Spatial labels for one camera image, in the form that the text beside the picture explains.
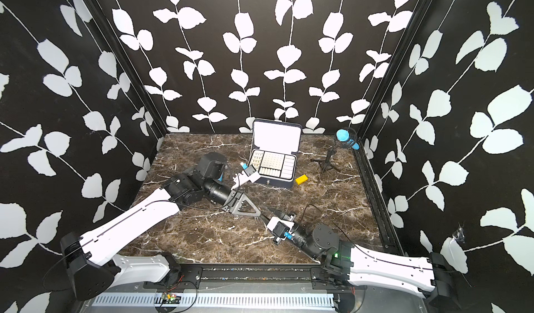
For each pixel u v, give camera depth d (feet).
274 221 1.65
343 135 2.75
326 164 3.21
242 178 1.92
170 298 2.33
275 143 3.32
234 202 1.74
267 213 1.94
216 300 2.30
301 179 3.30
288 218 1.85
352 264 1.68
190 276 2.42
